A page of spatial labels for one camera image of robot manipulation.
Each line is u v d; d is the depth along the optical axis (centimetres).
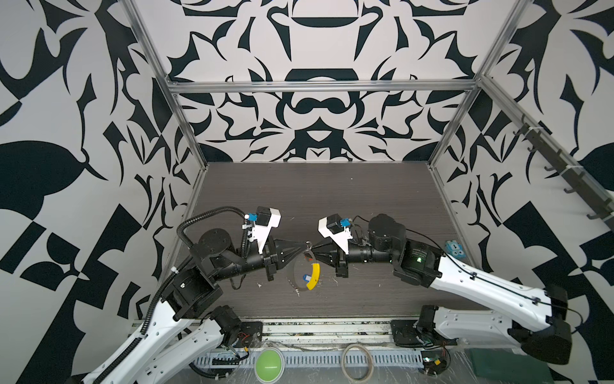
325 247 55
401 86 94
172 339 44
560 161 60
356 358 71
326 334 76
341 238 50
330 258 54
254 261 49
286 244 52
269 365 68
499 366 67
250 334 74
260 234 49
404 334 74
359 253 52
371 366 69
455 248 91
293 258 53
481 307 46
